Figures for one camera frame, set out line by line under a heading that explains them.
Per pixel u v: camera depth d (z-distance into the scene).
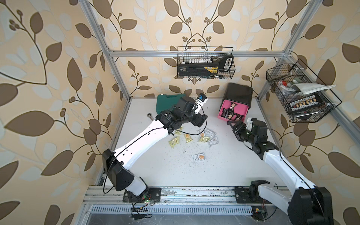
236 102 0.96
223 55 0.91
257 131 0.63
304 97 0.69
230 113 0.94
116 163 0.39
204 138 0.94
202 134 0.96
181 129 1.01
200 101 0.61
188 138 0.96
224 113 0.94
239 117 0.92
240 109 0.96
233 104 0.95
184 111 0.52
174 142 0.93
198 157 0.87
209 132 0.96
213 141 0.94
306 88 0.64
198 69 0.84
